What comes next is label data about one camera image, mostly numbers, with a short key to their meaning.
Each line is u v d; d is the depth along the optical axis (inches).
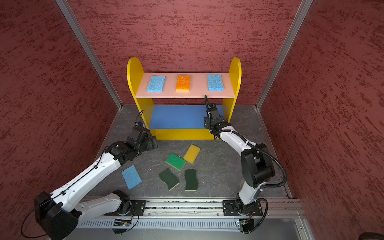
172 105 48.0
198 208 29.8
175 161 35.3
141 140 23.3
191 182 32.0
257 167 18.4
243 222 28.3
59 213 14.6
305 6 28.0
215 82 29.2
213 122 27.5
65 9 28.1
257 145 19.7
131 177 32.8
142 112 30.5
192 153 36.6
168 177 32.9
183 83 28.9
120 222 28.7
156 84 28.9
